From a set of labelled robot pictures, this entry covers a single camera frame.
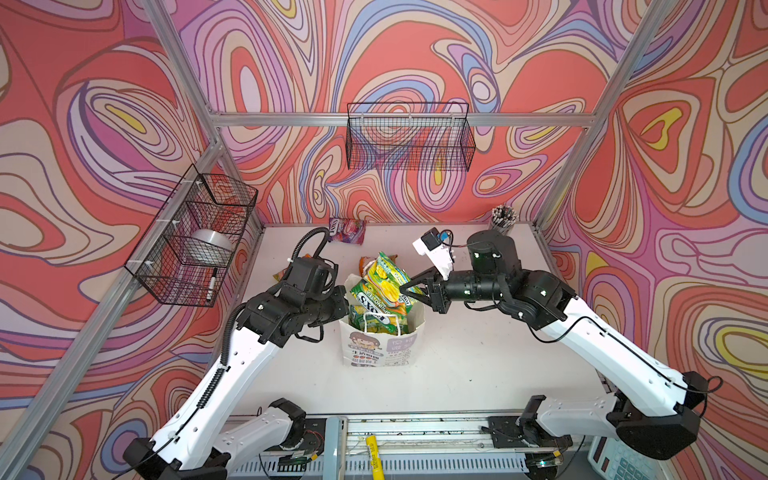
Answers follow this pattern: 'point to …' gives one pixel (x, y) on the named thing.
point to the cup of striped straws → (503, 218)
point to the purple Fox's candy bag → (347, 230)
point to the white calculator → (613, 461)
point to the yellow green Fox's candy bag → (382, 308)
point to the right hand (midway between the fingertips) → (407, 296)
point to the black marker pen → (213, 284)
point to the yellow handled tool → (377, 468)
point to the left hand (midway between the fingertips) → (354, 301)
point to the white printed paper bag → (366, 349)
